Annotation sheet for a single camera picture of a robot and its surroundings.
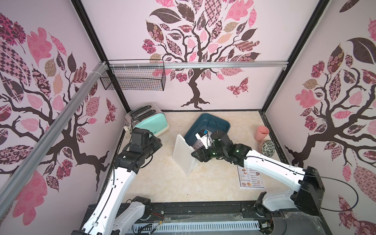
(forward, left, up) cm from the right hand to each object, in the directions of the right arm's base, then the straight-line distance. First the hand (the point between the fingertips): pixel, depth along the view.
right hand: (194, 151), depth 74 cm
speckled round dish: (+12, -50, -19) cm, 55 cm away
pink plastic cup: (+19, -45, -12) cm, 50 cm away
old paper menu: (-7, -33, -21) cm, 40 cm away
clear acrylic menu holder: (+6, +8, -16) cm, 19 cm away
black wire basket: (+50, +38, +15) cm, 65 cm away
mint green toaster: (+27, +28, -2) cm, 39 cm away
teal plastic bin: (+37, -13, -20) cm, 44 cm away
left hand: (+3, +18, +2) cm, 18 cm away
